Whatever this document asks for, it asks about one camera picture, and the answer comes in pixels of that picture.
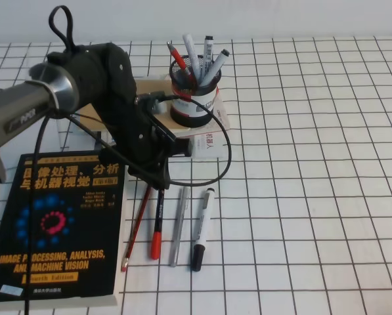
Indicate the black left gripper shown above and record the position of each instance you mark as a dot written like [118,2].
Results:
[148,144]

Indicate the red capped marker pen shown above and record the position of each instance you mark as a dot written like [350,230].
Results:
[156,244]

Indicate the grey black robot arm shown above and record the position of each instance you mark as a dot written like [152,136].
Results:
[100,76]

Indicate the silver grey pen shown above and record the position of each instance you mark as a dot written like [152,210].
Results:
[182,207]

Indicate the black mesh pen holder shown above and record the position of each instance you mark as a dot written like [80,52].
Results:
[185,112]

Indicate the red grey ballpoint pen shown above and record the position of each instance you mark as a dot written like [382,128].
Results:
[177,59]

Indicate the white map cover book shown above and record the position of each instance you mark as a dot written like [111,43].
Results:
[212,127]

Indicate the white box red text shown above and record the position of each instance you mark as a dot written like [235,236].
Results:
[208,146]

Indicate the white marker upright black cap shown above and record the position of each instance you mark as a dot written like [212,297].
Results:
[208,55]

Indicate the white marker tilted left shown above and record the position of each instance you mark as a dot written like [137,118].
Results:
[189,44]

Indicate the red black pencil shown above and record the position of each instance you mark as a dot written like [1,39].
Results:
[135,230]

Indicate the grey marker tilted right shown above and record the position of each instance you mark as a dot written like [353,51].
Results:
[215,68]

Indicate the black image processing textbook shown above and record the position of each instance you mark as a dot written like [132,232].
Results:
[60,233]

